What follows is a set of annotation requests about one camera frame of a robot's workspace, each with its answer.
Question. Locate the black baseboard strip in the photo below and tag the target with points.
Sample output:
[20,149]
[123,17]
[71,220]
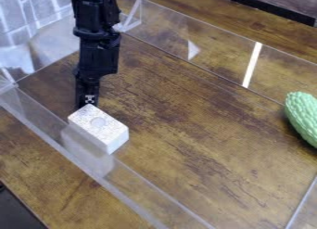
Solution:
[279,11]

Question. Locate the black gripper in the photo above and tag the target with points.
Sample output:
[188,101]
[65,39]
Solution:
[99,45]

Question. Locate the green bumpy toy gourd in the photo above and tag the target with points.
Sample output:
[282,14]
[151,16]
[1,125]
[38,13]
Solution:
[301,112]

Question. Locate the white speckled block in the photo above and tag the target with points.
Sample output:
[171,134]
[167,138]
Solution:
[100,127]

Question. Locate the clear acrylic enclosure wall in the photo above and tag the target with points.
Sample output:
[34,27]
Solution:
[212,160]

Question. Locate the grey patterned cloth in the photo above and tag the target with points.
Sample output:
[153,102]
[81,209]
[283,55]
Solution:
[24,16]

